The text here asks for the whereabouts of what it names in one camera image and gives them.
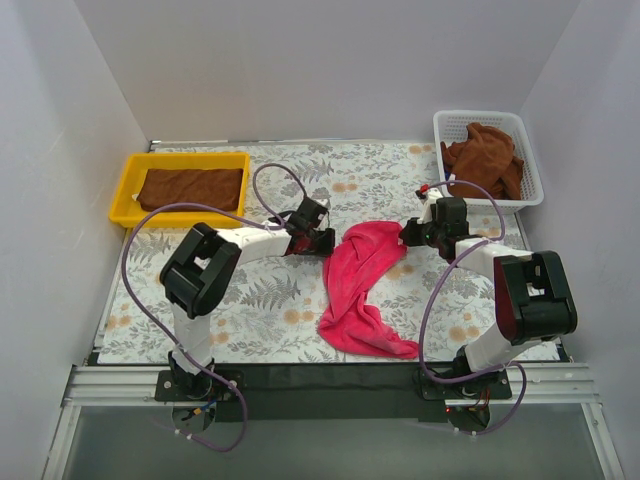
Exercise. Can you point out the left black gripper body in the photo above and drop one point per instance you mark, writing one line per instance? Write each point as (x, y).
(322, 242)

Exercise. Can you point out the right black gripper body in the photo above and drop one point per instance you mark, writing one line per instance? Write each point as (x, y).
(412, 233)

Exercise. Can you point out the pink towel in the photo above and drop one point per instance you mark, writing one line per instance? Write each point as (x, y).
(350, 324)

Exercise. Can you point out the brown towel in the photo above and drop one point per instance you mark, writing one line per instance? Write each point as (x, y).
(218, 188)
(488, 159)

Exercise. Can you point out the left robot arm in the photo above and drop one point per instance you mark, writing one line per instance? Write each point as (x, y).
(197, 275)

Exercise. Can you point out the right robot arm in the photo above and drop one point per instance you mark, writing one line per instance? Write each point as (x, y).
(533, 302)

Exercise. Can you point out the brown towel in basket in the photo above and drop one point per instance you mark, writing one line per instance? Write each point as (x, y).
(488, 159)

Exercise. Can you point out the yellow plastic tray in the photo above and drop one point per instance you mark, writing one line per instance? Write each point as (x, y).
(128, 213)

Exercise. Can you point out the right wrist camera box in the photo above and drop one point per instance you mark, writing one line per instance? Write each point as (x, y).
(428, 196)

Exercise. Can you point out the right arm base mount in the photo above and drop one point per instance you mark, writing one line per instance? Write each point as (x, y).
(494, 386)

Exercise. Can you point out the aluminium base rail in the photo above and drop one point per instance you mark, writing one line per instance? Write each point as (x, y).
(332, 421)

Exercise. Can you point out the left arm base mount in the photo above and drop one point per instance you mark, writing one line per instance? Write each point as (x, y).
(200, 388)

